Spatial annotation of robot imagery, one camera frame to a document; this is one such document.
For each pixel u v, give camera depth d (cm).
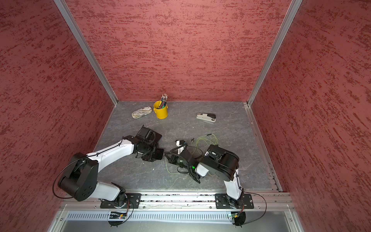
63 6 71
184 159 66
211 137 100
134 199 74
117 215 72
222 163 50
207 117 107
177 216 78
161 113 108
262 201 75
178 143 84
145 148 74
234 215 71
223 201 74
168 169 83
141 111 110
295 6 71
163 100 101
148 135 73
